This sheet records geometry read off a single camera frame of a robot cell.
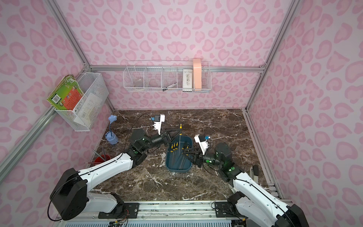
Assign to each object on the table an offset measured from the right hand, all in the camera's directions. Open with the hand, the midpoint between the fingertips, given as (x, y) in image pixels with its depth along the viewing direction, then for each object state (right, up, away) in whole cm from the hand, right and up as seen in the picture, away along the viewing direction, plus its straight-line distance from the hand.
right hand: (184, 154), depth 69 cm
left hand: (-2, +12, -3) cm, 12 cm away
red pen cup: (-48, -6, +13) cm, 50 cm away
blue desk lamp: (-49, +4, +27) cm, 56 cm away
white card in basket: (+2, +43, +22) cm, 49 cm away
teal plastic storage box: (-6, -9, +22) cm, 25 cm away
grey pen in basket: (-7, +42, +30) cm, 52 cm away
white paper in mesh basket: (-55, +22, +13) cm, 61 cm away
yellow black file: (-2, +13, -2) cm, 13 cm away
